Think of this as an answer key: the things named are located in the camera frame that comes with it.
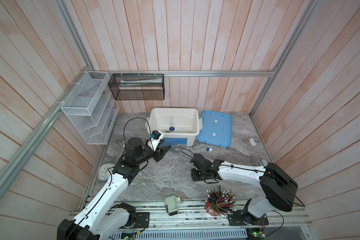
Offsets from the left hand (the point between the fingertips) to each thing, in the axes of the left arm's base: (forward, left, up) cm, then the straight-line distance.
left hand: (166, 146), depth 74 cm
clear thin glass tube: (+31, -1, -16) cm, 35 cm away
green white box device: (-22, -2, -19) cm, 29 cm away
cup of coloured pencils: (-24, -25, -11) cm, 36 cm away
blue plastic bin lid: (+30, -35, -23) cm, 52 cm away
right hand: (-7, -15, -22) cm, 28 cm away
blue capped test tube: (+3, -22, -8) cm, 24 cm away
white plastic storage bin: (+31, -6, -22) cm, 39 cm away
